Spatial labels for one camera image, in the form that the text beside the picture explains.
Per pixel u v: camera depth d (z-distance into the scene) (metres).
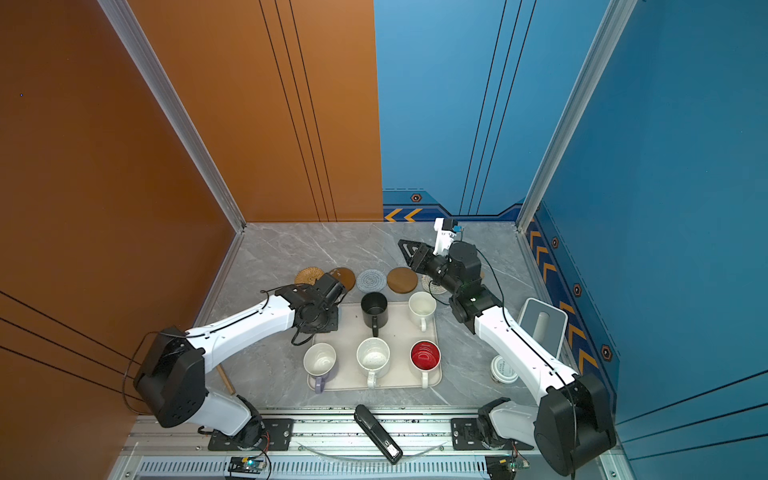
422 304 0.92
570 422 0.40
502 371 0.77
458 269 0.57
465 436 0.72
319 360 0.83
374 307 0.92
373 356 0.85
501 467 0.70
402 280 1.03
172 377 0.43
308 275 1.05
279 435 0.74
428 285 0.68
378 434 0.71
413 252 0.75
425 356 0.84
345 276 1.05
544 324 0.89
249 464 0.71
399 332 0.90
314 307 0.63
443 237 0.68
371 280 1.03
